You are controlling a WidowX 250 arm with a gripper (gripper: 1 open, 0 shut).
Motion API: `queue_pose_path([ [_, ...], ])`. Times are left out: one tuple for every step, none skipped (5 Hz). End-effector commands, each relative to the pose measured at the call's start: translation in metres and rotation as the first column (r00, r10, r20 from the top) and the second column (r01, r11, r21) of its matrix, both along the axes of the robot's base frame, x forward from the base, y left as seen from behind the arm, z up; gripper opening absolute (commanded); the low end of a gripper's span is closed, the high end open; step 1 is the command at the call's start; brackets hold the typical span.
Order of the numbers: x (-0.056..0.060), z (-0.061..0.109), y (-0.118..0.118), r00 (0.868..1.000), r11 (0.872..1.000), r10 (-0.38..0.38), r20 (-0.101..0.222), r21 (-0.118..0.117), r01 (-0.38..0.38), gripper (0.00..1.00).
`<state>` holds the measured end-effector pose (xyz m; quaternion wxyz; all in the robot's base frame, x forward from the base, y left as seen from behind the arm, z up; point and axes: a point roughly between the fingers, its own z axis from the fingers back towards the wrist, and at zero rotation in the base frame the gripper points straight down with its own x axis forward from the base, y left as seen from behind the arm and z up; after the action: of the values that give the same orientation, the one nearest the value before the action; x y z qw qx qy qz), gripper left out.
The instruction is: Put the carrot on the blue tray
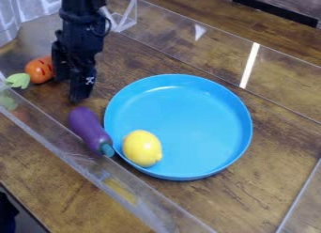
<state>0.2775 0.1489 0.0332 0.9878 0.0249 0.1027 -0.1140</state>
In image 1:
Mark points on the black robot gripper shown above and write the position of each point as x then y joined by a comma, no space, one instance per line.
79,42

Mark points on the orange toy carrot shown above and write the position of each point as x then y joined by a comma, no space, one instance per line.
38,73

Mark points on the blue round plastic tray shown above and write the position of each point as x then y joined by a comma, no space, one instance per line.
198,117

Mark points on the purple toy eggplant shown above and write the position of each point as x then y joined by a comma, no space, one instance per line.
86,126

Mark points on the white patterned curtain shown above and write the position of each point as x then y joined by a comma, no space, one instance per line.
19,11

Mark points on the yellow toy lemon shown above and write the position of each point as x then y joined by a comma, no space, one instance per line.
142,148

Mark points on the clear acrylic front barrier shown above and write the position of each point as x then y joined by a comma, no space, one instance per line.
160,213

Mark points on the clear acrylic barrier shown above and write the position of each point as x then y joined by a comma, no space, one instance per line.
160,213
271,74

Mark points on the clear acrylic back barrier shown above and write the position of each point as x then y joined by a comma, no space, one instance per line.
271,74

